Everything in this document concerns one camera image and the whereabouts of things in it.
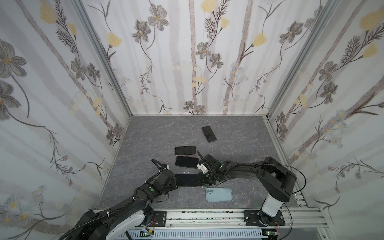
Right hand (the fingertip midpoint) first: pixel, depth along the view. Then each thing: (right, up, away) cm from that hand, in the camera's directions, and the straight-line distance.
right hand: (192, 182), depth 83 cm
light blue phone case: (+15, -6, -2) cm, 16 cm away
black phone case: (-3, 0, +4) cm, 5 cm away
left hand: (-9, +1, +3) cm, 10 cm away
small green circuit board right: (+39, -20, -13) cm, 46 cm away
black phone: (+12, +27, +29) cm, 41 cm away
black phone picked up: (-6, +16, +14) cm, 22 cm away
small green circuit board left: (-24, -22, -11) cm, 34 cm away
